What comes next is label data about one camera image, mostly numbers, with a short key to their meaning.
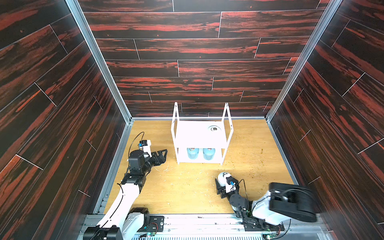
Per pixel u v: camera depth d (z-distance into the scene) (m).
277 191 0.51
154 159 0.72
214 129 0.76
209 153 0.90
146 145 0.73
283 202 0.49
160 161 0.73
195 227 0.73
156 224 0.71
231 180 0.69
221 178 0.78
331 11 0.67
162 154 0.75
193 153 0.89
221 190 0.74
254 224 0.62
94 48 0.79
